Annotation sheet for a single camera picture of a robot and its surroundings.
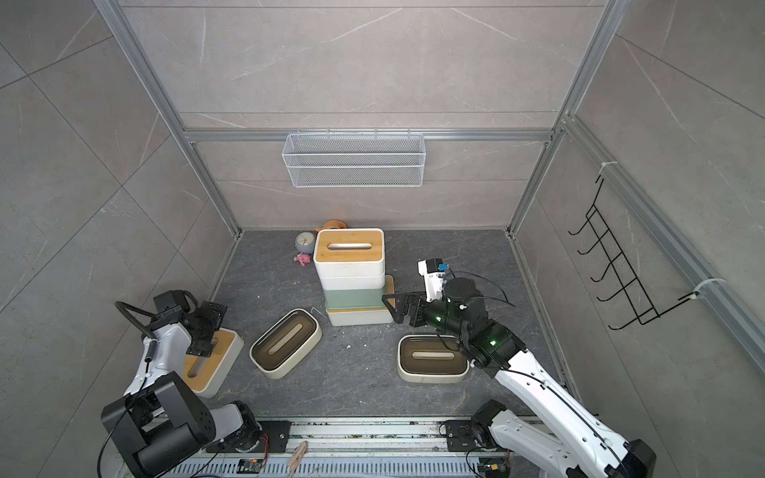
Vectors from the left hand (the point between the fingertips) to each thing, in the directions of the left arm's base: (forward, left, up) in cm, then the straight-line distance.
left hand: (221, 318), depth 85 cm
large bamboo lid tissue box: (+1, -42, -5) cm, 42 cm away
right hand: (-6, -51, +18) cm, 55 cm away
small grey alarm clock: (+34, -18, -5) cm, 38 cm away
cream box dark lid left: (-7, -19, -3) cm, 21 cm away
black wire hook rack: (-8, -102, +23) cm, 105 cm away
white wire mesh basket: (+48, -39, +20) cm, 65 cm away
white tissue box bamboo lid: (+6, -40, +21) cm, 45 cm away
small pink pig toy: (+27, -18, -7) cm, 33 cm away
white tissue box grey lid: (+2, -46, +13) cm, 48 cm away
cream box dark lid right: (-12, -60, -5) cm, 61 cm away
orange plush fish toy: (+42, -28, -3) cm, 50 cm away
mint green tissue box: (+3, -34, +4) cm, 35 cm away
